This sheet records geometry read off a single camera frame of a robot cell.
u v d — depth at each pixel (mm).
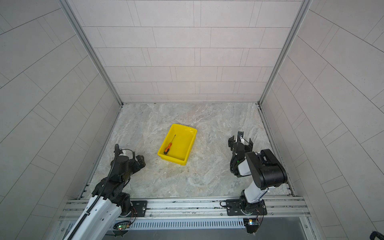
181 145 922
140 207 710
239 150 683
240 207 708
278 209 709
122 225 641
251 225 681
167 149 889
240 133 771
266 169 458
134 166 697
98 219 492
